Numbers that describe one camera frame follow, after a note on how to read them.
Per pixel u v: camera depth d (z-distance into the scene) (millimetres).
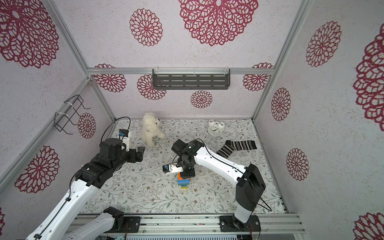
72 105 781
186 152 554
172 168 678
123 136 610
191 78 930
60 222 395
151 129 933
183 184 868
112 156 523
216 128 1042
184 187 855
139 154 656
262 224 746
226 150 1030
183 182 794
